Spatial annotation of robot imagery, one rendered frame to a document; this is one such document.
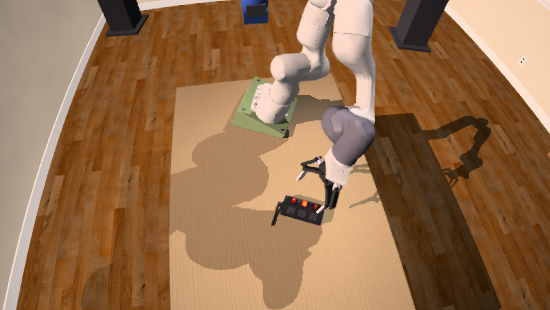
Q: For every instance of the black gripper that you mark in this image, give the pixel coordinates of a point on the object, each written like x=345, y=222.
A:
x=330, y=201

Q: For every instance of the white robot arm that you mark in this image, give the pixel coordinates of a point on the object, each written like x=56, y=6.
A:
x=351, y=134

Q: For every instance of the black power strip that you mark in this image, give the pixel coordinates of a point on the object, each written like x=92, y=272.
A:
x=300, y=209

